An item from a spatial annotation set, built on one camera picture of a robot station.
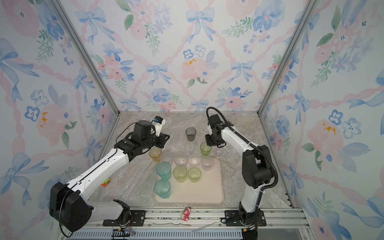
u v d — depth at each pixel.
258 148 0.49
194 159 0.92
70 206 0.39
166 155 0.88
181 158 0.92
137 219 0.74
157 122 0.69
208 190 0.84
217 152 0.97
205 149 0.97
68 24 0.75
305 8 0.71
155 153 0.95
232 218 0.74
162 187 0.80
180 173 0.87
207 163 0.91
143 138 0.60
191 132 1.06
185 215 0.73
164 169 0.88
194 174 0.87
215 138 0.78
